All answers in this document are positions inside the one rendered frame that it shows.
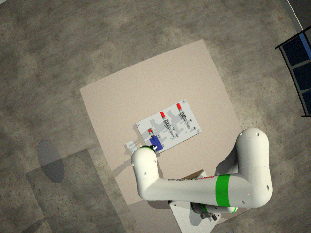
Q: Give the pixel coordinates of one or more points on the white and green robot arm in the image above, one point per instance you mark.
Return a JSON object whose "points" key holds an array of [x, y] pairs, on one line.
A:
{"points": [[242, 180]]}

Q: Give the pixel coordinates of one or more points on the blue rectangular block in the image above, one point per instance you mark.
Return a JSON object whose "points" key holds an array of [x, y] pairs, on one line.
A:
{"points": [[155, 141]]}

